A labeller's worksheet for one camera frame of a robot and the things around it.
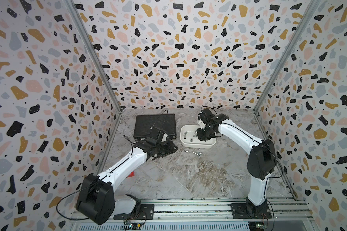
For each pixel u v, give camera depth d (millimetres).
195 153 960
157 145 696
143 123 1088
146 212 735
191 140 1004
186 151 966
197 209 763
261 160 488
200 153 953
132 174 879
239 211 735
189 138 1032
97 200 399
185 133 1057
